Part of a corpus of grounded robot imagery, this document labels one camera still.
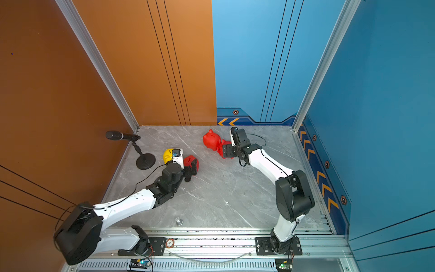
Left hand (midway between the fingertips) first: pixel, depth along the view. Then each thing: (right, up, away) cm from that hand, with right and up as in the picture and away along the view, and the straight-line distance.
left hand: (189, 157), depth 85 cm
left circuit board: (-18, -44, -14) cm, 49 cm away
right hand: (+22, +5, +7) cm, 23 cm away
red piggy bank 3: (+15, +4, +16) cm, 22 cm away
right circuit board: (+43, -44, -14) cm, 63 cm away
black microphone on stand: (-29, -4, +15) cm, 33 cm away
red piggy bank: (+1, -1, -6) cm, 6 cm away
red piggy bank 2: (+10, +9, +18) cm, 22 cm away
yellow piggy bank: (-14, +1, +9) cm, 17 cm away
